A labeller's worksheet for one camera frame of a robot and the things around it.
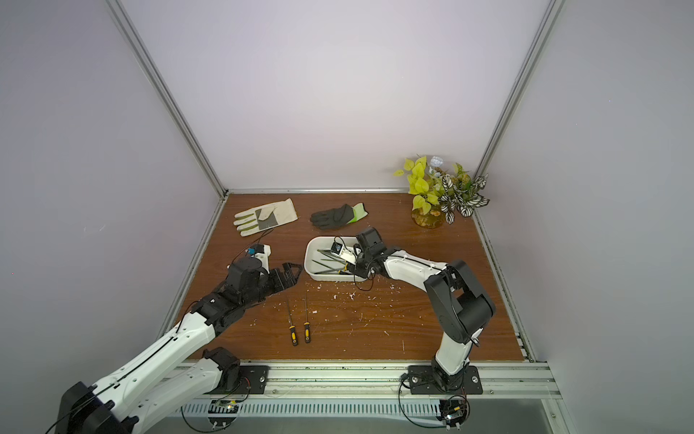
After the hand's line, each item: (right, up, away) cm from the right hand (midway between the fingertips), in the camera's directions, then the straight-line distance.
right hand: (353, 252), depth 93 cm
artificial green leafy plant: (+33, +22, -5) cm, 40 cm away
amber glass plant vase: (+33, +11, +14) cm, 37 cm away
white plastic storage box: (-11, -6, +4) cm, 13 cm away
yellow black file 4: (-15, -21, -9) cm, 28 cm away
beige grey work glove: (-37, +12, +18) cm, 43 cm away
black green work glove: (-6, +12, +18) cm, 22 cm away
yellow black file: (-9, -2, +6) cm, 11 cm away
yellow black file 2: (-6, -7, +2) cm, 9 cm away
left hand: (-17, -4, -14) cm, 22 cm away
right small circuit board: (+27, -39, -23) cm, 53 cm away
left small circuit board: (-36, -41, -21) cm, 58 cm away
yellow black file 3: (-19, -23, -10) cm, 31 cm away
